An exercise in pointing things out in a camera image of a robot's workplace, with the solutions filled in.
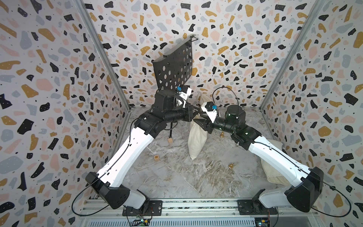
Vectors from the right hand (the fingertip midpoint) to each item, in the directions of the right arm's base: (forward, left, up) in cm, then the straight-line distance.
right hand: (197, 116), depth 68 cm
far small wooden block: (+8, +19, -34) cm, 40 cm away
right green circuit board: (-37, -34, -39) cm, 63 cm away
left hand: (-1, -2, +6) cm, 6 cm away
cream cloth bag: (-1, 0, -14) cm, 14 cm away
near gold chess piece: (-9, -21, -36) cm, 43 cm away
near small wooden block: (-6, +26, -33) cm, 43 cm away
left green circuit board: (-39, +29, -38) cm, 62 cm away
